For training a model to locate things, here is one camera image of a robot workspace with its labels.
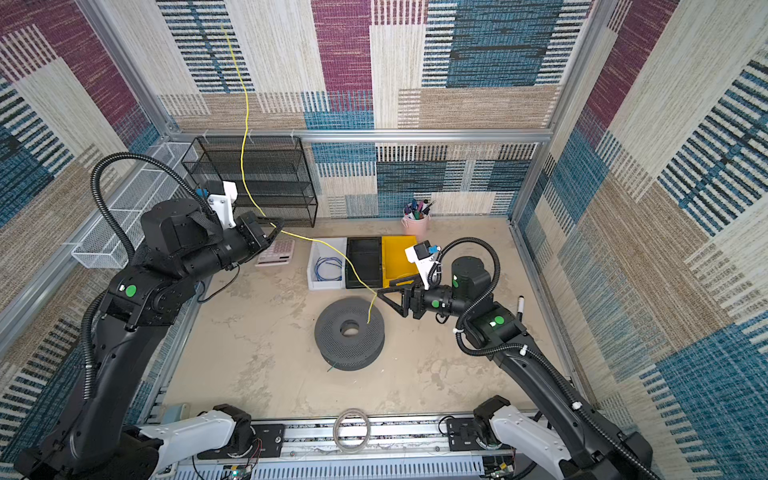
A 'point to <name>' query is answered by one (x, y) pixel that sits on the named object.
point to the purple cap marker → (407, 210)
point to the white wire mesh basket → (104, 246)
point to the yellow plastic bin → (394, 259)
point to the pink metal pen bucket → (418, 228)
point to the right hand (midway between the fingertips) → (386, 294)
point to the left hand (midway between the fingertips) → (285, 215)
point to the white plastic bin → (327, 267)
